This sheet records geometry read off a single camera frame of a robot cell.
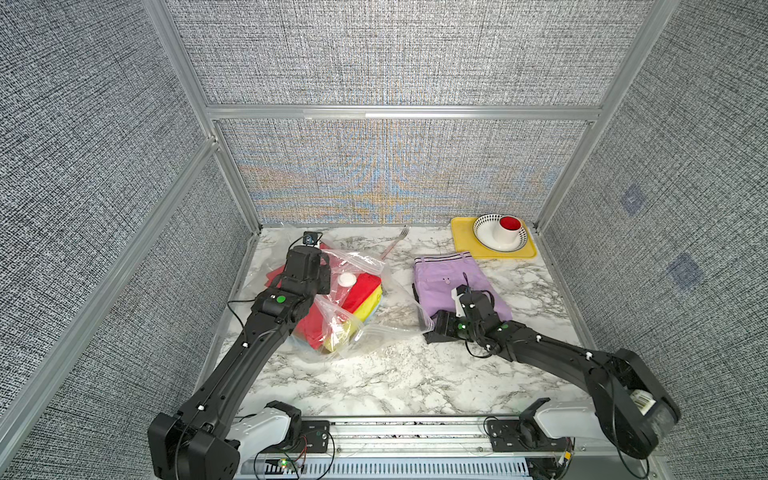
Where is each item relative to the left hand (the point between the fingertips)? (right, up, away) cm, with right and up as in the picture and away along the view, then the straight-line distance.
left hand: (320, 264), depth 78 cm
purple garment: (+34, -5, +20) cm, 39 cm away
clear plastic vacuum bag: (+22, -16, +19) cm, 33 cm away
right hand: (+32, -15, +10) cm, 36 cm away
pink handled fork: (+24, +11, +40) cm, 48 cm away
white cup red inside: (+61, +11, +29) cm, 68 cm away
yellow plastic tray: (+48, +8, +40) cm, 64 cm away
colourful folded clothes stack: (+4, -14, -4) cm, 15 cm away
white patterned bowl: (+57, +11, +40) cm, 71 cm away
